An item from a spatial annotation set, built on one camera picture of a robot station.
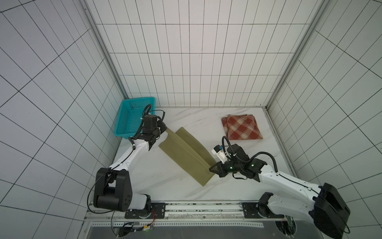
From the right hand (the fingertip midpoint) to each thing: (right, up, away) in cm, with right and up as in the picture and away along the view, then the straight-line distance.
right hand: (209, 166), depth 78 cm
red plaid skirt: (+26, +20, +26) cm, 41 cm away
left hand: (-27, +21, +10) cm, 36 cm away
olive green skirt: (-15, +9, +2) cm, 18 cm away
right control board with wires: (+36, -26, -10) cm, 45 cm away
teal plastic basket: (-59, +29, +36) cm, 75 cm away
